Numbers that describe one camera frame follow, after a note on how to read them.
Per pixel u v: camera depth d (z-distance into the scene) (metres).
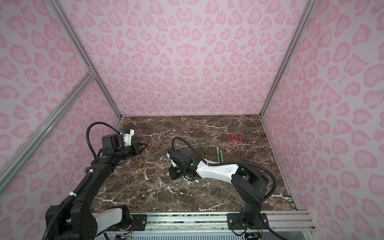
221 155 0.97
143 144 0.81
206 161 0.57
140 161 0.95
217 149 1.00
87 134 0.62
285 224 0.74
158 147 1.01
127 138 0.75
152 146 1.01
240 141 1.04
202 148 0.99
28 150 0.56
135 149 0.72
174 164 0.74
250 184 0.45
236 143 1.04
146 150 0.80
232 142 1.04
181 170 0.70
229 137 1.07
